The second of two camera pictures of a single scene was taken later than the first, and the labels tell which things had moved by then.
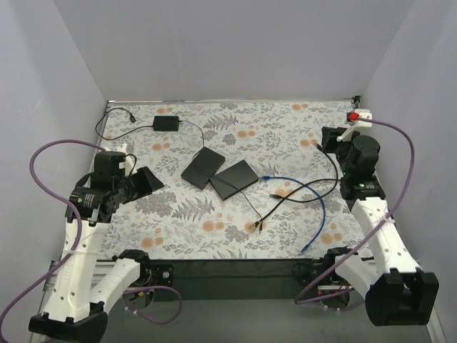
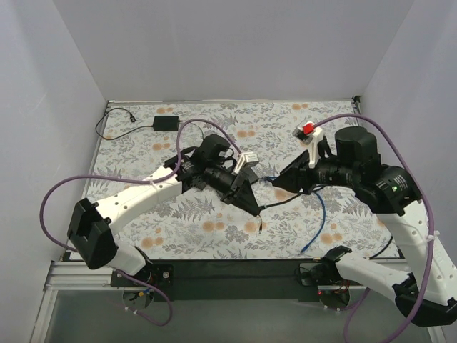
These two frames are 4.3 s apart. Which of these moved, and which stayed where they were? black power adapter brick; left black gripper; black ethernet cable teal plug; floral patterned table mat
Moved: black ethernet cable teal plug; left black gripper
Stayed: black power adapter brick; floral patterned table mat
